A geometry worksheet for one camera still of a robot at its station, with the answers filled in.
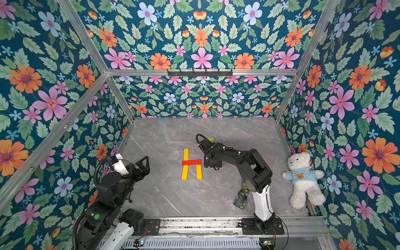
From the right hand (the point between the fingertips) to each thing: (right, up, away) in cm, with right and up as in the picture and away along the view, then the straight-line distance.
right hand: (214, 162), depth 96 cm
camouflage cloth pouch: (+14, -17, -16) cm, 27 cm away
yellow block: (-18, -6, -5) cm, 19 cm away
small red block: (-11, -1, +3) cm, 12 cm away
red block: (-16, 0, -1) cm, 16 cm away
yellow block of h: (-18, +4, +4) cm, 19 cm away
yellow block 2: (-9, -5, -4) cm, 11 cm away
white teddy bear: (+48, -7, -16) cm, 51 cm away
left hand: (-32, +6, -27) cm, 42 cm away
